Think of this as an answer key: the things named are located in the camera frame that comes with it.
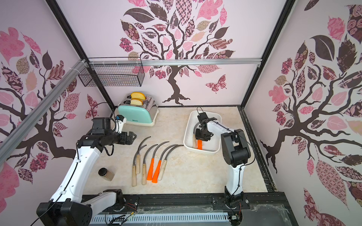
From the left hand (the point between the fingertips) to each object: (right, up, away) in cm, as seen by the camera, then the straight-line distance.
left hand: (127, 138), depth 77 cm
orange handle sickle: (+12, -22, +6) cm, 25 cm away
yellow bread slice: (-2, +28, +23) cm, 37 cm away
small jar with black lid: (-11, -20, -1) cm, 23 cm away
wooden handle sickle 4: (+40, -5, +20) cm, 45 cm away
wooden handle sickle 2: (+2, -16, +11) cm, 19 cm away
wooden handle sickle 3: (+7, -20, +8) cm, 23 cm away
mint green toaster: (+4, +14, +19) cm, 24 cm away
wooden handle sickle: (+1, -21, +8) cm, 22 cm away
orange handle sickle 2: (+43, -6, +16) cm, 46 cm away
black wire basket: (-21, +50, +44) cm, 70 cm away
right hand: (+42, -2, +21) cm, 47 cm away
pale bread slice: (-3, +24, +20) cm, 31 cm away
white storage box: (+51, -8, +15) cm, 53 cm away
